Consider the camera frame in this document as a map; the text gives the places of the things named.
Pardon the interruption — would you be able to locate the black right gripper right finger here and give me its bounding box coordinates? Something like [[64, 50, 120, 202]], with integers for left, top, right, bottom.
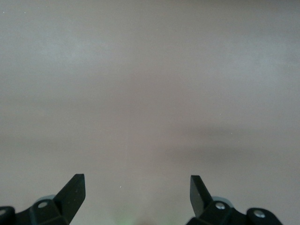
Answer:
[[186, 175, 282, 225]]

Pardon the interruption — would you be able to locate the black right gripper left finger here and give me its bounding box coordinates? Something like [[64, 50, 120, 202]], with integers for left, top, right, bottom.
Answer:
[[0, 173, 86, 225]]

